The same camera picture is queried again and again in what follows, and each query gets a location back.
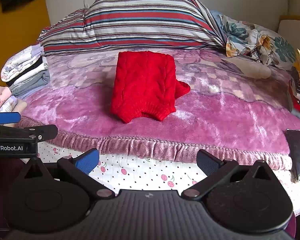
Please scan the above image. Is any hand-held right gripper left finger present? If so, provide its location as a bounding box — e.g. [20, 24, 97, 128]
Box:
[22, 148, 116, 201]

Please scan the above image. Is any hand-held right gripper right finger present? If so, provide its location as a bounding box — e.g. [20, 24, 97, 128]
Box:
[181, 149, 276, 201]

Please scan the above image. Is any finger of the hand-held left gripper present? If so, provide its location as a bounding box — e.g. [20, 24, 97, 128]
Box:
[0, 112, 21, 125]
[0, 124, 58, 142]

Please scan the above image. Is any red knit sweater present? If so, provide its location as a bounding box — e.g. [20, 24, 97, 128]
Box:
[110, 51, 191, 124]

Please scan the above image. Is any white patterned folded garment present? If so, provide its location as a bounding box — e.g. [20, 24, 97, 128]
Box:
[0, 96, 18, 113]

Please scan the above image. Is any beige folded garment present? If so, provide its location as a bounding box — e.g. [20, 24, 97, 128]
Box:
[13, 99, 28, 113]

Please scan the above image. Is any grey folded garment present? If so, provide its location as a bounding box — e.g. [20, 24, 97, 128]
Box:
[10, 70, 51, 100]

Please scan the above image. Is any pink plush blanket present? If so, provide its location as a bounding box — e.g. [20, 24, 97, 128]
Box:
[15, 47, 294, 171]

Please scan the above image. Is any black folded garment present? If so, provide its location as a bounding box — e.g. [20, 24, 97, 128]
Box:
[6, 56, 47, 86]

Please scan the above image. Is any lilac floral folded garment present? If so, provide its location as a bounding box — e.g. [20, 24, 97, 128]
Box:
[1, 44, 44, 82]

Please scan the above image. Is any yellow wooden wardrobe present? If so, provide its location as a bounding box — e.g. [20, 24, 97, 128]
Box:
[0, 0, 52, 73]

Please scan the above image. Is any black rectangular device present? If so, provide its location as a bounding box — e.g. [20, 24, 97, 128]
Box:
[286, 129, 300, 182]

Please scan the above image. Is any floral pillow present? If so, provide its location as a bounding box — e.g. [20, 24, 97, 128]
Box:
[210, 10, 298, 71]

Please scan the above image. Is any striped bedding bundle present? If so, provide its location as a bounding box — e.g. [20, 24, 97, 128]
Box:
[37, 0, 227, 57]

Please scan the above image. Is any wooden bedside furniture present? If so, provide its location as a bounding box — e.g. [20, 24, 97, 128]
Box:
[277, 15, 300, 39]

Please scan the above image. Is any white padded headboard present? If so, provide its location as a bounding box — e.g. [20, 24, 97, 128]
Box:
[44, 0, 290, 30]

